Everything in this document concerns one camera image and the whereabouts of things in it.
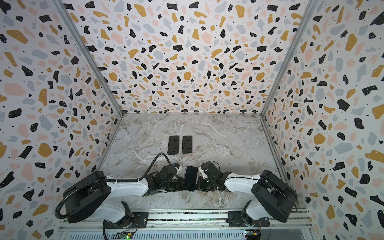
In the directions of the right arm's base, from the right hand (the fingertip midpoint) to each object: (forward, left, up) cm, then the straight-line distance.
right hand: (191, 187), depth 83 cm
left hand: (0, +1, +1) cm, 2 cm away
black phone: (+30, +15, -5) cm, 33 cm away
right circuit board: (-21, -31, -3) cm, 37 cm away
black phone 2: (+30, +5, -2) cm, 30 cm away
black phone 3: (+6, +1, -1) cm, 6 cm away
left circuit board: (-22, +32, -1) cm, 39 cm away
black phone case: (+29, +14, -3) cm, 33 cm away
